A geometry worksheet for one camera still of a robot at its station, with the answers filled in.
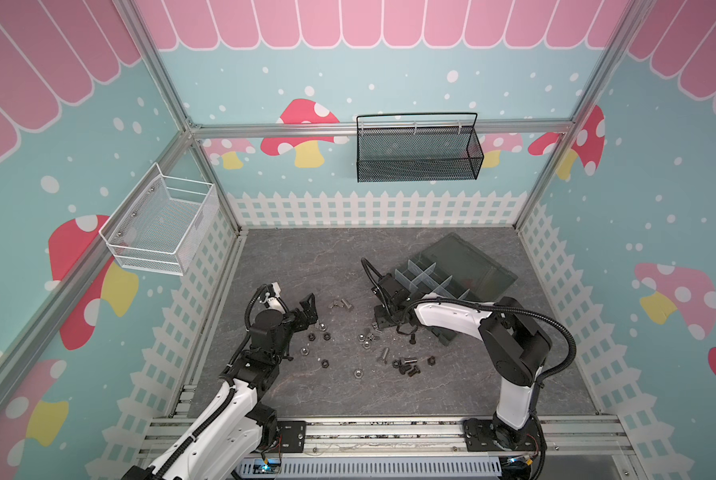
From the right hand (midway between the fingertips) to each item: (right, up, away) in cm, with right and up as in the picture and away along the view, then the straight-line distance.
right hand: (380, 315), depth 93 cm
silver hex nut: (-23, -10, -6) cm, 25 cm away
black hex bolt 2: (+9, -15, -9) cm, 19 cm away
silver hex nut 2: (-6, -15, -9) cm, 19 cm away
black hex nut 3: (-16, -13, -7) cm, 22 cm away
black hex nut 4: (+15, -12, -7) cm, 20 cm away
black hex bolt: (+10, -7, -2) cm, 12 cm away
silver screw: (+1, -10, -6) cm, 12 cm away
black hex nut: (-21, -6, -1) cm, 22 cm away
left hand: (-22, +5, -11) cm, 25 cm away
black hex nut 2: (-16, -6, -1) cm, 18 cm away
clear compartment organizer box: (+28, +14, +16) cm, 35 cm away
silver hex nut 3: (-4, -8, -4) cm, 10 cm away
